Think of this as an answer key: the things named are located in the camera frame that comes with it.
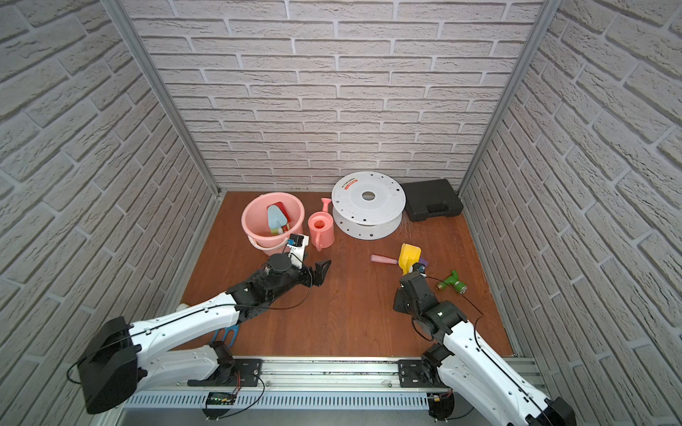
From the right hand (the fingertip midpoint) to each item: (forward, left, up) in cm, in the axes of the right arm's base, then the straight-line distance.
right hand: (403, 295), depth 82 cm
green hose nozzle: (+6, -19, -4) cm, 21 cm away
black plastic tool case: (+43, -21, -2) cm, 47 cm away
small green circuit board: (-23, +56, -8) cm, 61 cm away
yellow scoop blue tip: (+11, -3, +5) cm, 12 cm away
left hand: (+12, +27, +11) cm, 32 cm away
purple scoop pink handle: (+16, +1, -5) cm, 17 cm away
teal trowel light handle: (+31, +43, +4) cm, 53 cm away
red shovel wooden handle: (+35, +41, +7) cm, 54 cm away
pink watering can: (+25, +26, +5) cm, 36 cm away
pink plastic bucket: (+26, +49, +7) cm, 56 cm away
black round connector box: (-29, -6, -9) cm, 31 cm away
